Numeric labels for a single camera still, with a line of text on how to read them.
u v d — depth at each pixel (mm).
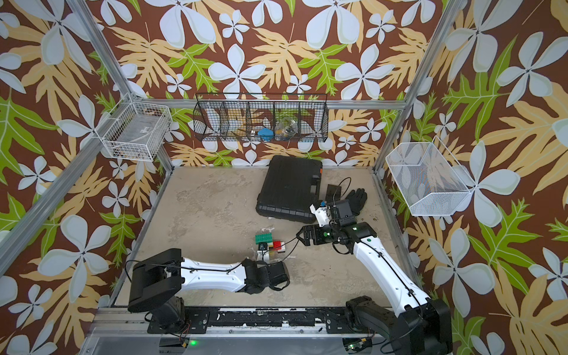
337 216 627
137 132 861
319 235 696
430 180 789
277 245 862
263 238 938
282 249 881
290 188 1018
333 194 1055
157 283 437
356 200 1057
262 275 635
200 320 741
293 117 968
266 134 932
